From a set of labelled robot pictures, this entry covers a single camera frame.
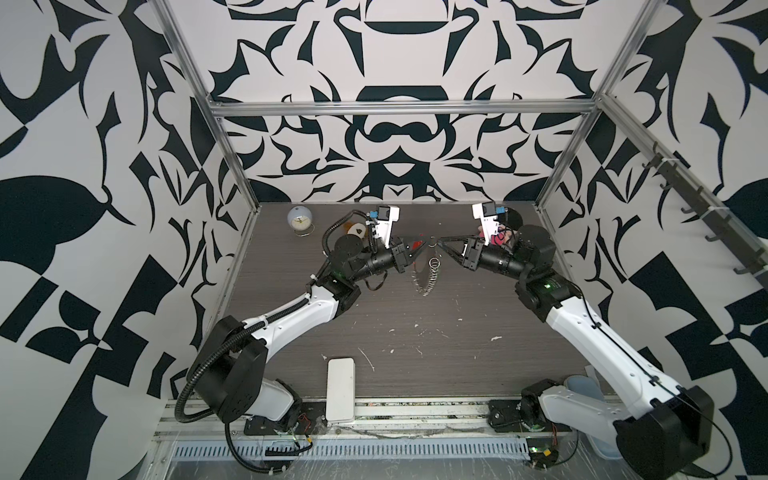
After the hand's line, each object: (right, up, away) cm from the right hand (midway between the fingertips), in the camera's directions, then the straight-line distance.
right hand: (442, 242), depth 66 cm
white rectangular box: (-24, -36, +8) cm, 44 cm away
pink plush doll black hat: (+32, +6, +42) cm, 53 cm away
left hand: (-2, +2, 0) cm, 3 cm away
